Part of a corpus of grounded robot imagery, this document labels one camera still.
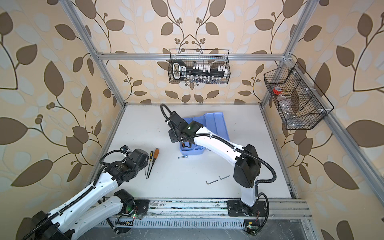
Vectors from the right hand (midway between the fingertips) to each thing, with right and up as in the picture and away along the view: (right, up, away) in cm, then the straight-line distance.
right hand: (176, 134), depth 81 cm
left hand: (-18, -14, +1) cm, 23 cm away
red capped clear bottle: (+56, +24, 0) cm, 61 cm away
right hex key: (+27, -25, +4) cm, 37 cm away
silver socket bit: (+3, -16, +13) cm, 20 cm away
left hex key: (+21, -27, +2) cm, 34 cm away
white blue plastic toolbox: (+23, +6, +16) cm, 29 cm away
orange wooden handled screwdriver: (-14, -14, +11) cm, 22 cm away
